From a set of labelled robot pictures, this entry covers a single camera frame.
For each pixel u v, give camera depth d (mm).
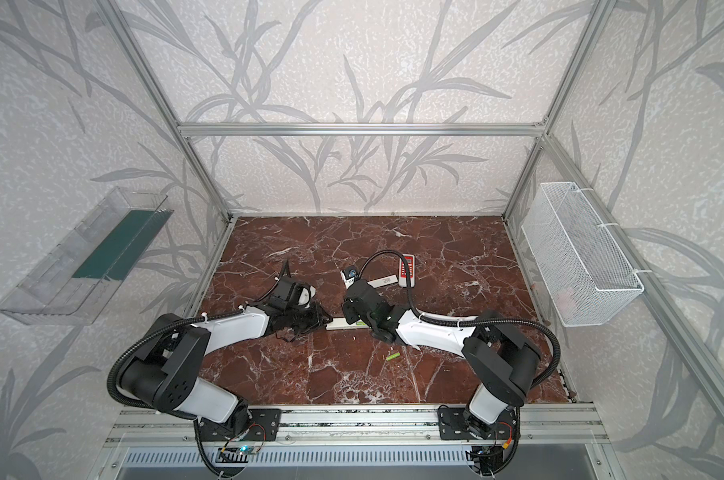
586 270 614
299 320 784
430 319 546
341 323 893
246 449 706
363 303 634
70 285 640
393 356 846
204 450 693
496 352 459
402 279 1015
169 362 445
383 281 1019
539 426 753
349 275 738
